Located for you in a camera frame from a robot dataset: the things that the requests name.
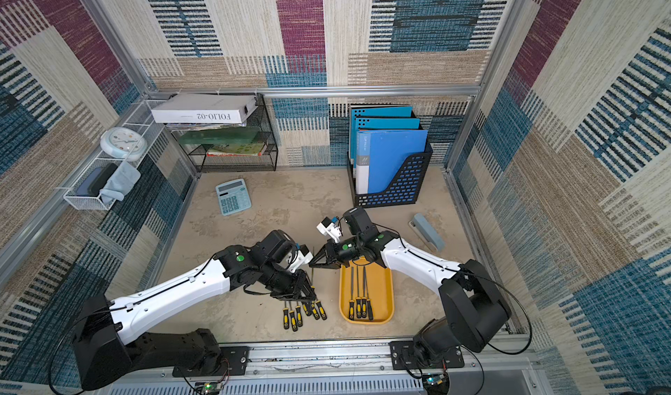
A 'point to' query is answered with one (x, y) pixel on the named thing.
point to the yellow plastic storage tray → (380, 288)
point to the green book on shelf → (230, 136)
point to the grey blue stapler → (427, 232)
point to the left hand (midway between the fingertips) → (315, 297)
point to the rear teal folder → (375, 113)
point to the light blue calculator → (233, 197)
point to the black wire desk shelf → (232, 148)
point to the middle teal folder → (372, 123)
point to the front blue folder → (380, 155)
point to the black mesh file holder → (403, 191)
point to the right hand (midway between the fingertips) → (310, 264)
